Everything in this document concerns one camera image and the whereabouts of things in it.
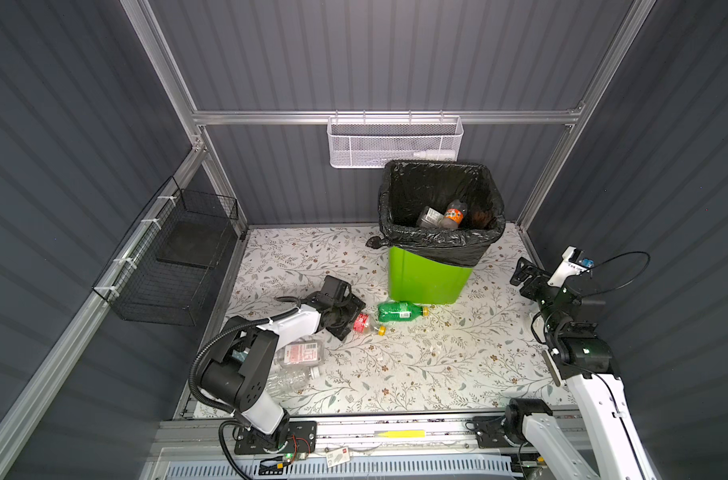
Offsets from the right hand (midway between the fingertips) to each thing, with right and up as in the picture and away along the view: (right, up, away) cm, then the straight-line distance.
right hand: (544, 268), depth 69 cm
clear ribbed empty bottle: (-64, -33, +15) cm, 74 cm away
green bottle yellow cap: (-31, -15, +22) cm, 41 cm away
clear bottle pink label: (-60, -25, +13) cm, 67 cm away
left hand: (-43, -15, +23) cm, 51 cm away
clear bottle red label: (-43, -18, +19) cm, 50 cm away
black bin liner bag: (-29, +24, +21) cm, 43 cm away
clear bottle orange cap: (-15, +15, +20) cm, 29 cm away
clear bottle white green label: (-22, +15, +24) cm, 36 cm away
